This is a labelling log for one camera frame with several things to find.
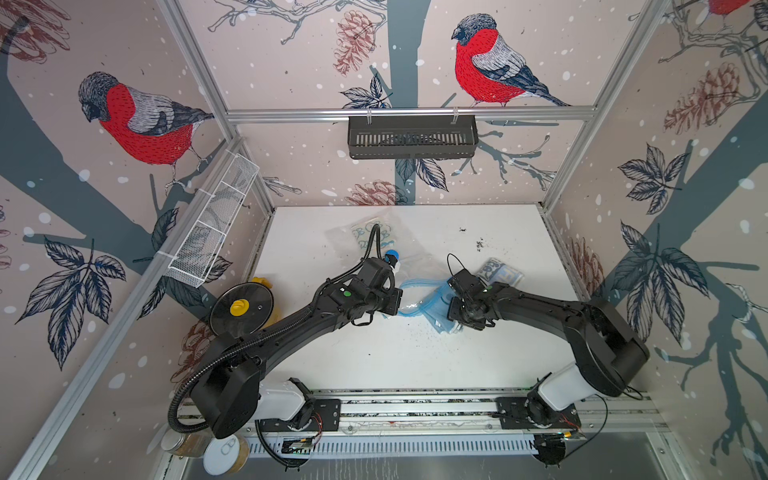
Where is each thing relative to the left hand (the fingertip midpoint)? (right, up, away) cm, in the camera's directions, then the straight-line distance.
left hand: (405, 293), depth 81 cm
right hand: (+16, -9, +10) cm, 21 cm away
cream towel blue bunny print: (-15, +17, +30) cm, 38 cm away
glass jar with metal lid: (-48, -29, -18) cm, 58 cm away
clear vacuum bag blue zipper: (+4, +5, +11) cm, 13 cm away
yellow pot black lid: (-44, -4, -2) cm, 44 cm away
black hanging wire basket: (+4, +51, +23) cm, 56 cm away
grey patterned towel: (+31, +4, +17) cm, 35 cm away
